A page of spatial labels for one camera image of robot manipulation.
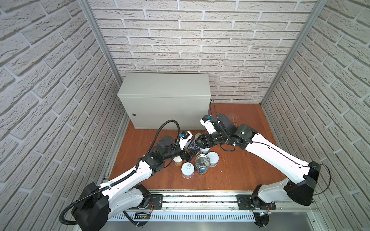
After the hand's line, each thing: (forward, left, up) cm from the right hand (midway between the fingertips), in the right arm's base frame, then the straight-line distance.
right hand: (201, 139), depth 71 cm
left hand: (0, +3, -5) cm, 6 cm away
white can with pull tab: (-9, +8, -19) cm, 22 cm away
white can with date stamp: (-4, -8, -18) cm, 20 cm away
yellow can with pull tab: (+1, +2, +2) cm, 3 cm away
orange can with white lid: (-4, +13, -17) cm, 21 cm away
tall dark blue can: (-3, +4, -3) cm, 6 cm away
